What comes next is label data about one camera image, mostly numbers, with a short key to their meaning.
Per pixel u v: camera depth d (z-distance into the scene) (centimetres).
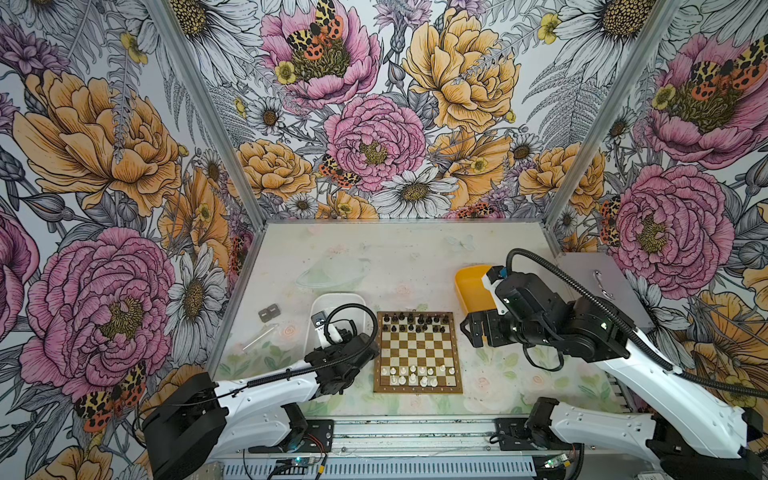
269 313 94
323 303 91
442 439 75
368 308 70
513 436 73
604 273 87
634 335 38
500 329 56
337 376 62
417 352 87
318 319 72
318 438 73
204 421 41
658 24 73
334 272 109
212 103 89
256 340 89
